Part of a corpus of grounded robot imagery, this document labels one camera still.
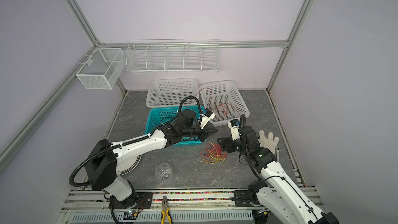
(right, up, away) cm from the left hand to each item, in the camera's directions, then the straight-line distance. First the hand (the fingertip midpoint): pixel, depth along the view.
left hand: (217, 133), depth 75 cm
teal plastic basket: (-37, +6, +22) cm, 44 cm away
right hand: (+5, -4, +3) cm, 7 cm away
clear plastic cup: (-29, -23, +10) cm, 38 cm away
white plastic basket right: (+8, +18, +41) cm, 45 cm away
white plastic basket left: (-34, +23, +45) cm, 61 cm away
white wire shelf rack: (-25, +45, +22) cm, 56 cm away
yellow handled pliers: (-24, -35, -4) cm, 43 cm away
